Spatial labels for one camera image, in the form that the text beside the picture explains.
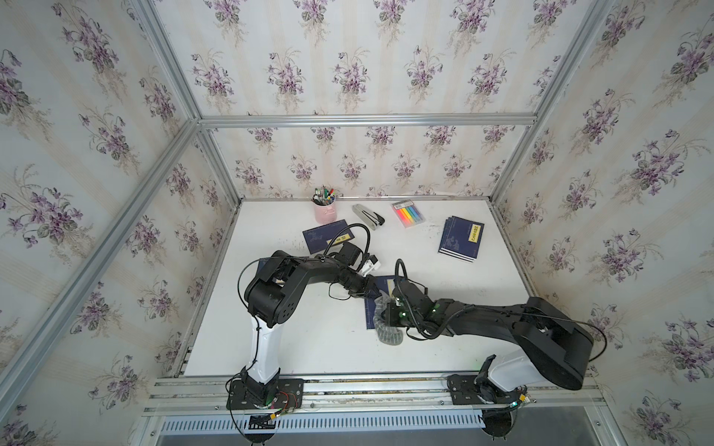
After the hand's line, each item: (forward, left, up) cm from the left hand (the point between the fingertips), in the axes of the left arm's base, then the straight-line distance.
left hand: (380, 297), depth 91 cm
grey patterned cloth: (-13, -2, +1) cm, 13 cm away
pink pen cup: (+32, +20, +5) cm, 39 cm away
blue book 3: (+3, -1, +3) cm, 5 cm away
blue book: (+23, -33, +2) cm, 40 cm away
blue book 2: (+25, +21, 0) cm, 33 cm away
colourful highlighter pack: (+38, -14, +1) cm, 40 cm away
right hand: (-7, -1, 0) cm, 7 cm away
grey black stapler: (+34, +2, +2) cm, 34 cm away
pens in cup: (+38, +21, +10) cm, 45 cm away
